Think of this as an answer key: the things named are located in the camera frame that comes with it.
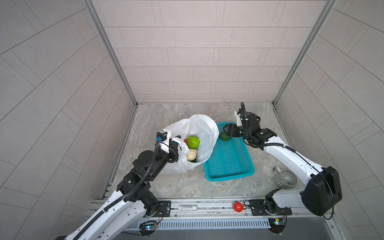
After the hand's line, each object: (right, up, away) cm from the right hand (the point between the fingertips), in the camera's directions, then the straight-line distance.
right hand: (227, 128), depth 82 cm
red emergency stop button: (+3, -36, -13) cm, 38 cm away
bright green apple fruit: (-19, -7, -2) cm, 21 cm away
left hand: (-23, -2, -19) cm, 29 cm away
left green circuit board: (-39, -42, -18) cm, 60 cm away
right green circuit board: (+20, -43, -15) cm, 50 cm away
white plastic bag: (-16, +2, 0) cm, 16 cm away
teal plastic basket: (+3, -19, +6) cm, 20 cm away
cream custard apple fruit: (-19, -14, -4) cm, 24 cm away
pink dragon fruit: (-24, -8, +2) cm, 25 cm away
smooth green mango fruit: (-1, -6, +9) cm, 11 cm away
